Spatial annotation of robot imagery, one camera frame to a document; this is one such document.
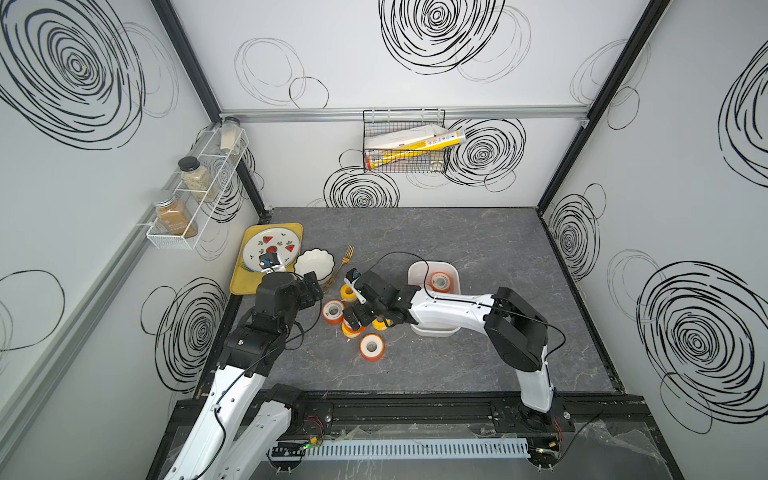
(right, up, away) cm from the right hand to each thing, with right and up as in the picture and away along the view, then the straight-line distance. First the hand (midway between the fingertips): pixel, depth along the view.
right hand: (355, 307), depth 86 cm
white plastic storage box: (+20, +8, +13) cm, 25 cm away
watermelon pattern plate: (-34, +19, +23) cm, 45 cm away
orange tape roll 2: (-2, -7, 0) cm, 8 cm away
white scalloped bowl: (-15, +12, +17) cm, 25 cm away
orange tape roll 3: (+27, +5, +11) cm, 29 cm away
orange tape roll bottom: (+5, -11, -2) cm, 12 cm away
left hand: (-12, +10, -14) cm, 21 cm away
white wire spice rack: (-45, +43, +10) cm, 63 cm away
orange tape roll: (-7, -3, +5) cm, 9 cm away
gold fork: (-6, +12, +19) cm, 23 cm away
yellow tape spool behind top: (-3, +2, +7) cm, 8 cm away
